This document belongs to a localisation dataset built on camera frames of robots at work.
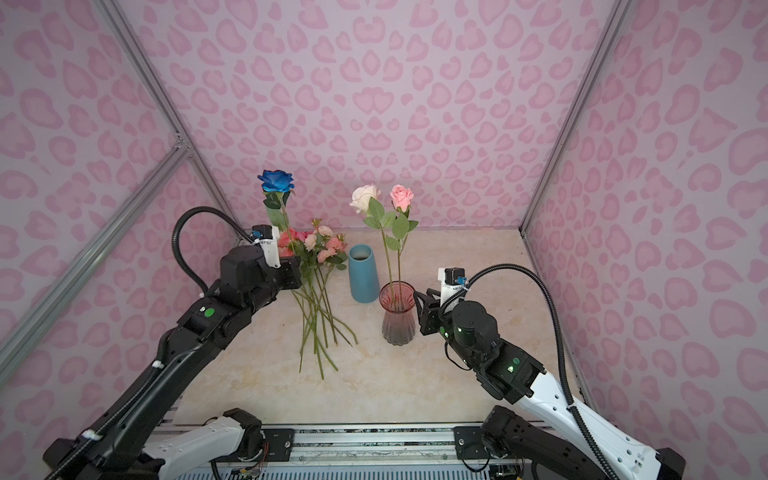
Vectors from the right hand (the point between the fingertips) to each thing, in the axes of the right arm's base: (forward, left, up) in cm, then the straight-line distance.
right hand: (420, 292), depth 67 cm
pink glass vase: (+7, +5, -14) cm, 16 cm away
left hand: (+9, +29, +3) cm, 30 cm away
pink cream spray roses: (+31, +35, -25) cm, 53 cm away
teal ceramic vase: (+16, +16, -19) cm, 30 cm away
